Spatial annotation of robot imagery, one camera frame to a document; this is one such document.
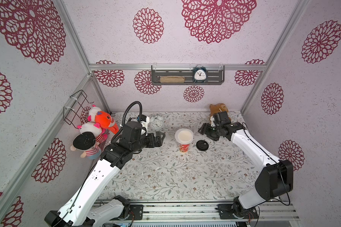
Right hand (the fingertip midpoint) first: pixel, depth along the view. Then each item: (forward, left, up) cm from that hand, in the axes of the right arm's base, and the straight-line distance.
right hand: (200, 130), depth 85 cm
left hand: (-13, +24, +11) cm, 29 cm away
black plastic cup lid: (+1, -4, -18) cm, 19 cm away
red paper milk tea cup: (-3, +10, -3) cm, 11 cm away
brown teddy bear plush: (+31, -18, -11) cm, 37 cm away
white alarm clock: (+14, +29, -10) cm, 34 cm away
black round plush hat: (-12, +64, +5) cm, 66 cm away
